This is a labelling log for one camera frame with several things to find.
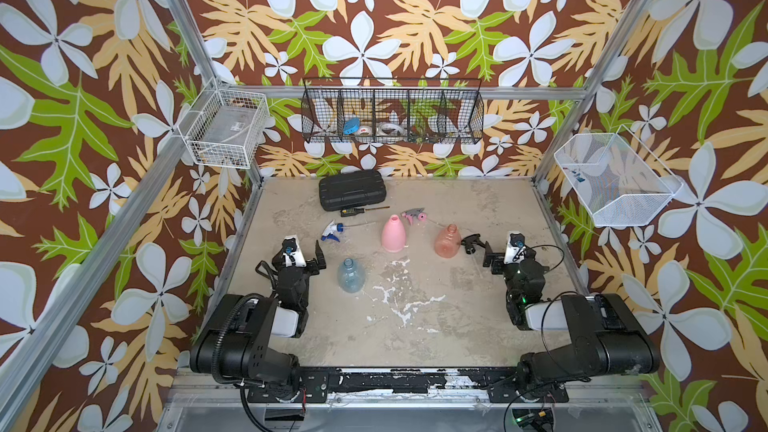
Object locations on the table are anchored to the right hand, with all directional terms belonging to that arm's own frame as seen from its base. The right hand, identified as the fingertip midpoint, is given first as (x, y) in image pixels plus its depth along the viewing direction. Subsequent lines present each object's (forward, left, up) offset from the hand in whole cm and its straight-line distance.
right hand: (503, 241), depth 90 cm
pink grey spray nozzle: (+18, +25, -8) cm, 32 cm away
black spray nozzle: (+6, +7, -10) cm, 13 cm away
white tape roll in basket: (+34, +34, +17) cm, 51 cm away
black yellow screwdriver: (+18, +47, -8) cm, 51 cm away
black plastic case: (+27, +49, -6) cm, 56 cm away
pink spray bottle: (+4, +33, -4) cm, 34 cm away
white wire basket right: (+9, -29, +18) cm, 35 cm away
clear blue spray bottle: (-8, +47, -8) cm, 48 cm away
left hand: (-1, +62, +2) cm, 62 cm away
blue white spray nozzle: (+10, +55, -9) cm, 57 cm away
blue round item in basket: (+33, +47, +19) cm, 61 cm away
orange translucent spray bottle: (+6, +14, -9) cm, 18 cm away
